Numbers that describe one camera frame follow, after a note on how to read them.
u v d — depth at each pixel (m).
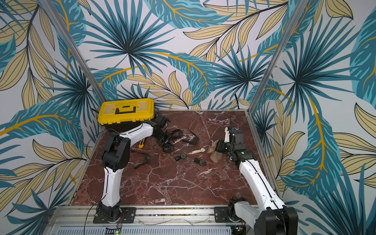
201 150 0.97
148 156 0.92
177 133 1.05
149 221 0.73
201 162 0.91
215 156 0.86
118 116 0.95
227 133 0.75
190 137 1.04
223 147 0.71
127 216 0.73
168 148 0.95
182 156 0.94
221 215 0.73
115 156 0.56
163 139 0.86
